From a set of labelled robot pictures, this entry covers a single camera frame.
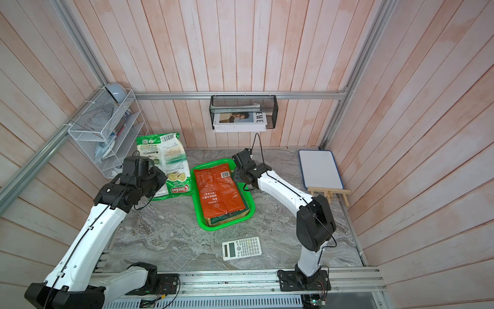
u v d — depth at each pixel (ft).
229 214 2.89
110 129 2.52
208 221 2.83
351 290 2.42
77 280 1.24
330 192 3.21
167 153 2.56
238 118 3.13
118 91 2.73
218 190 3.07
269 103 3.12
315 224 1.52
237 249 2.67
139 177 1.75
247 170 2.08
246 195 2.95
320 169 3.59
